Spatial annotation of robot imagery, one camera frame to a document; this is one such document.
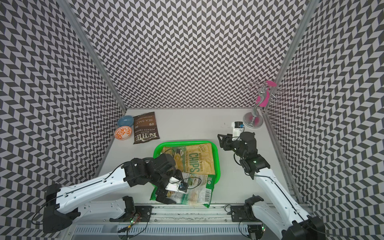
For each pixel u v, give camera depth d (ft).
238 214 2.40
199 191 2.22
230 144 2.20
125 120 3.51
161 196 1.93
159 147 2.84
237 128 2.17
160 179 1.84
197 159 2.68
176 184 1.83
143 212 2.37
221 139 2.42
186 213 2.42
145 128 3.44
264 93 3.05
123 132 3.34
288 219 1.30
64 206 1.29
